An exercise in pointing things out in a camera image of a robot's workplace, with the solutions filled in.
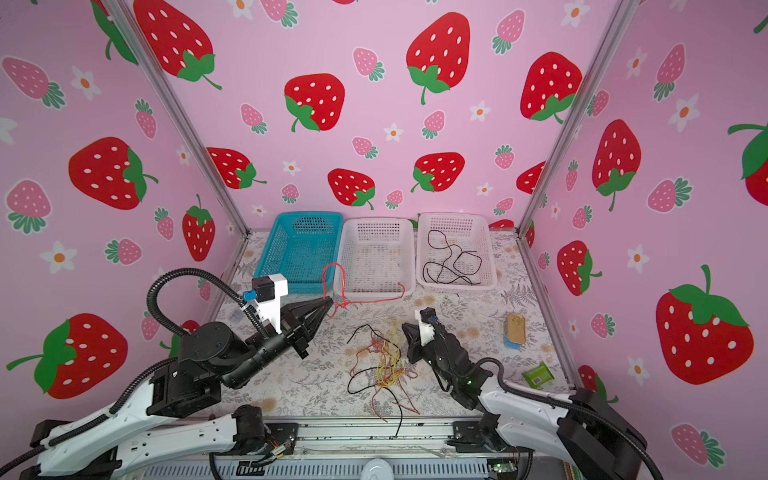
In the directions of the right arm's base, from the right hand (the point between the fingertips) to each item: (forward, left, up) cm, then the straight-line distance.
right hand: (404, 325), depth 80 cm
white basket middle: (+33, +15, -12) cm, 38 cm away
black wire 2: (-7, +7, -15) cm, 18 cm away
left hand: (-11, +12, +27) cm, 32 cm away
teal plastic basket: (+37, +45, -12) cm, 59 cm away
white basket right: (+38, -15, -12) cm, 43 cm away
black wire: (+32, -11, -12) cm, 36 cm away
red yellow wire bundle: (-4, +7, -16) cm, 18 cm away
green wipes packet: (-5, -39, -14) cm, 41 cm away
